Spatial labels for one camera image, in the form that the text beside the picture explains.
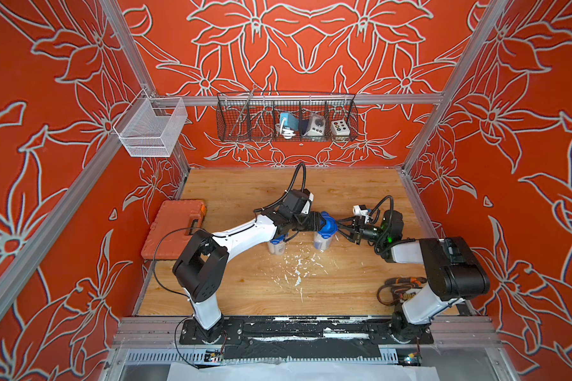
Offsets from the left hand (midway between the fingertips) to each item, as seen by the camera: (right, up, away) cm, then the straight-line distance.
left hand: (321, 222), depth 85 cm
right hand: (+4, -2, -3) cm, 5 cm away
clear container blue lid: (0, -5, -3) cm, 6 cm away
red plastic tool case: (-59, -1, +11) cm, 60 cm away
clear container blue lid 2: (-16, -8, -2) cm, 18 cm away
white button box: (+9, +37, +10) cm, 40 cm away
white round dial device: (-1, +37, +7) cm, 37 cm away
